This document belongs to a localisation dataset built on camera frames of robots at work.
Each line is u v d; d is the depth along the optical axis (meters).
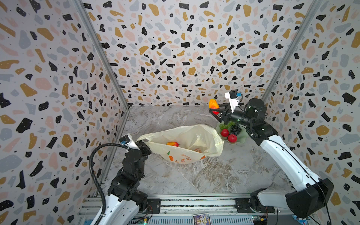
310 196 0.38
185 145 0.94
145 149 0.62
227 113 0.58
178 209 0.73
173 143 0.95
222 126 1.03
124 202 0.48
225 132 1.00
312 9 0.72
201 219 0.69
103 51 0.86
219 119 0.63
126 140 0.57
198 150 0.93
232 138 0.92
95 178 0.44
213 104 0.64
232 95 0.57
